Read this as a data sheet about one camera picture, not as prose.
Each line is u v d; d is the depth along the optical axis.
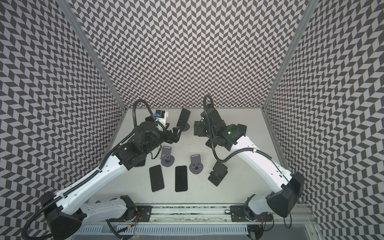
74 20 0.75
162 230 0.69
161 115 0.58
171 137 0.61
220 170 0.81
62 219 0.38
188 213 0.74
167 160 0.90
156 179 0.83
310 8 0.67
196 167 0.83
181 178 0.85
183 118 1.03
